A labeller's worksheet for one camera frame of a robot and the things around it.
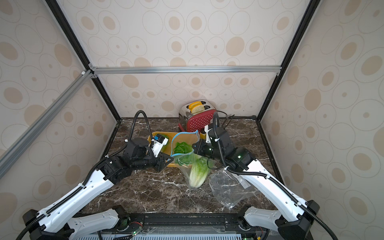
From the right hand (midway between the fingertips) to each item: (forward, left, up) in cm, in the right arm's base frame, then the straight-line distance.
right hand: (195, 143), depth 68 cm
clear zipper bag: (-9, -20, -31) cm, 38 cm away
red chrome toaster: (+30, +3, -11) cm, 32 cm away
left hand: (-6, +9, -4) cm, 12 cm away
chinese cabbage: (-4, -2, -20) cm, 21 cm away
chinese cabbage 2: (-1, +6, -5) cm, 8 cm away
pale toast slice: (+36, +1, -10) cm, 38 cm away
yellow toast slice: (+39, +3, -8) cm, 40 cm away
